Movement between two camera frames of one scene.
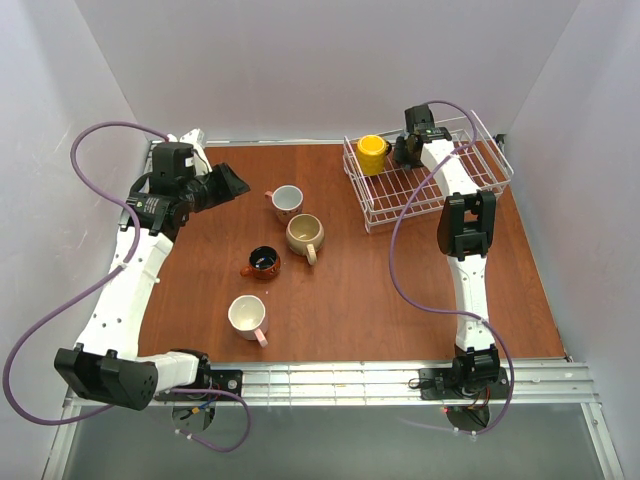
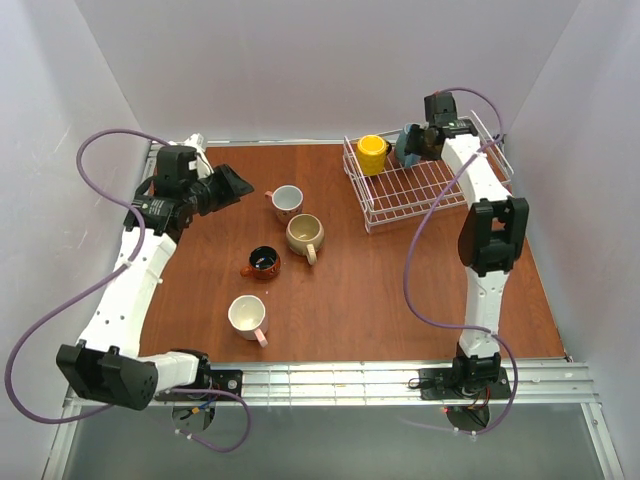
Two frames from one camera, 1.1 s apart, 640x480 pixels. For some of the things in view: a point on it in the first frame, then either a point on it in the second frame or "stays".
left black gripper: x=220 y=185 stays
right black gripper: x=406 y=151 → x=415 y=141
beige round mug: x=305 y=236 stays
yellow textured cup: x=372 y=151 stays
